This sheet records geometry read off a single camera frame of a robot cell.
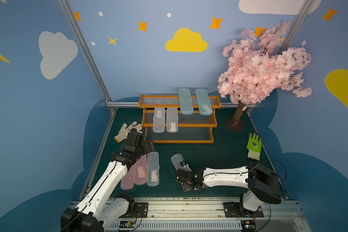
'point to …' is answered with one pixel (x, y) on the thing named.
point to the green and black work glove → (254, 147)
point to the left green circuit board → (127, 224)
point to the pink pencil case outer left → (127, 181)
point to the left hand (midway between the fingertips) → (147, 143)
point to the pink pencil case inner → (140, 170)
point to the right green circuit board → (248, 225)
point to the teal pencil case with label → (205, 106)
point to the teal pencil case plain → (186, 103)
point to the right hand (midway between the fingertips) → (188, 179)
